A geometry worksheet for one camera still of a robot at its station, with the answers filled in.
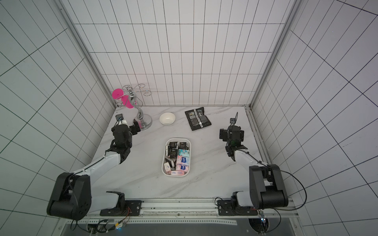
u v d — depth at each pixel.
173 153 0.88
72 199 0.41
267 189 0.43
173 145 0.91
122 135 0.64
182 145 0.92
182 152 0.87
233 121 0.78
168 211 0.73
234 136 0.69
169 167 0.80
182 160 0.83
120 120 0.71
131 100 0.90
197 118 1.10
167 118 1.08
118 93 0.88
